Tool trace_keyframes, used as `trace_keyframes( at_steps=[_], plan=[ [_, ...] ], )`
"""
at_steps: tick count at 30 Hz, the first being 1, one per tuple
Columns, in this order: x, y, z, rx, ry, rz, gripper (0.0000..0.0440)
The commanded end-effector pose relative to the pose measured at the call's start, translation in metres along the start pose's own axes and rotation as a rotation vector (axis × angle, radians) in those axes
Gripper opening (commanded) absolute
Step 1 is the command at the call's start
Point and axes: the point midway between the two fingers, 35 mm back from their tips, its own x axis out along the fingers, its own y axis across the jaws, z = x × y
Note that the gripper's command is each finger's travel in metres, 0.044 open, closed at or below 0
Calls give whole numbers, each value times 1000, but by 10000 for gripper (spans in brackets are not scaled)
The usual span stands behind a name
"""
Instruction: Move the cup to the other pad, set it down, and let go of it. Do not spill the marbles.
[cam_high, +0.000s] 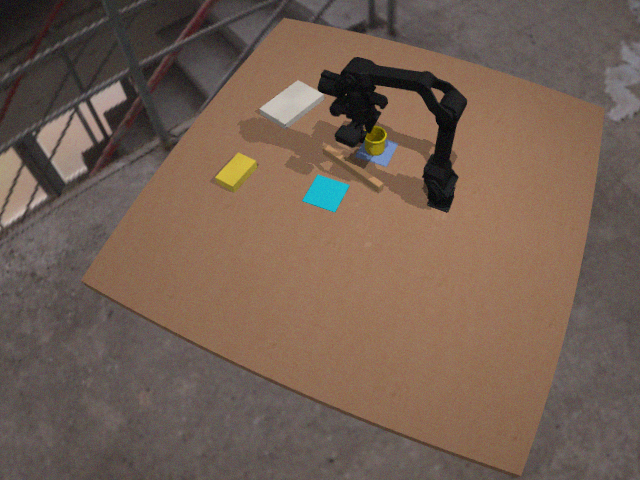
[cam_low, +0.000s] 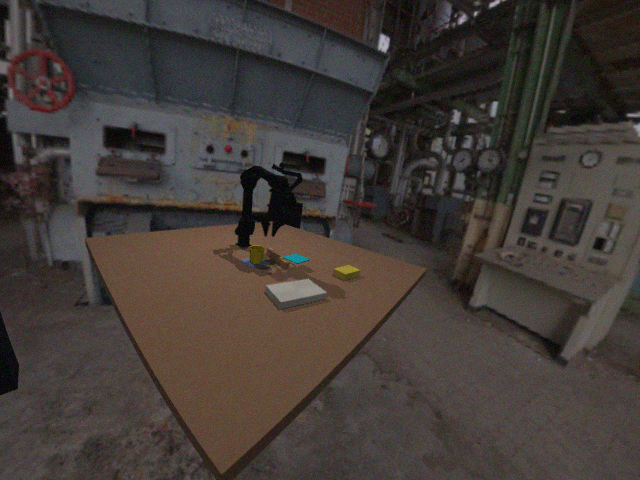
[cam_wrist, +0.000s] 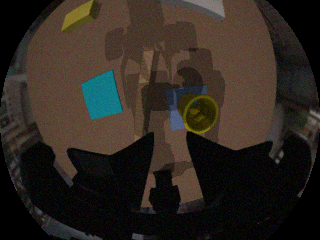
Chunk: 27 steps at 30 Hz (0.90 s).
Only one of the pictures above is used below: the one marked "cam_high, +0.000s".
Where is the tan rectangular bar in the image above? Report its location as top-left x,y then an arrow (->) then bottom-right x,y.
323,144 -> 383,193

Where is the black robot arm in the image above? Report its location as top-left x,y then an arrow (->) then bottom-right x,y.
318,57 -> 467,213

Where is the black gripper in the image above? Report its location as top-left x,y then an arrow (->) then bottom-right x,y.
335,92 -> 388,148

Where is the yellow rectangular block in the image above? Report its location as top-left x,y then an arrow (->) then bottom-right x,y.
215,152 -> 257,193

